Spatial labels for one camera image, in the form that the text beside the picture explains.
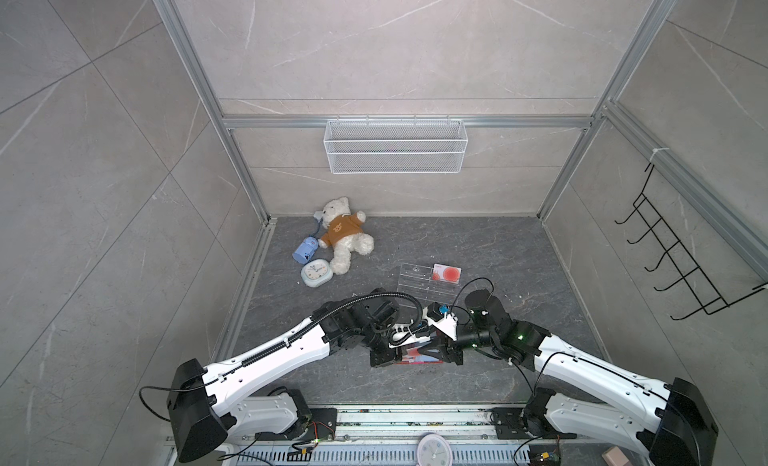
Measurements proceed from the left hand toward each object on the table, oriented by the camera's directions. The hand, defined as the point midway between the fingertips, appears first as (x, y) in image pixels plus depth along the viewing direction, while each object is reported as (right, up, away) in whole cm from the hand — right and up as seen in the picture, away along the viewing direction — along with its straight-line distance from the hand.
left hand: (403, 342), depth 71 cm
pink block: (+48, -25, -4) cm, 55 cm away
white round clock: (+7, -24, -3) cm, 26 cm away
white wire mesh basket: (-2, +57, +29) cm, 64 cm away
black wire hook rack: (+62, +23, -4) cm, 67 cm away
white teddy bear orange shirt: (-21, +28, +34) cm, 48 cm away
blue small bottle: (-34, +21, +33) cm, 52 cm away
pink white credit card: (+14, +15, +21) cm, 29 cm away
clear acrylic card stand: (+5, +12, +23) cm, 27 cm away
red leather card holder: (+3, -8, +12) cm, 15 cm away
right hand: (+4, 0, +1) cm, 5 cm away
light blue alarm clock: (-29, +14, +29) cm, 43 cm away
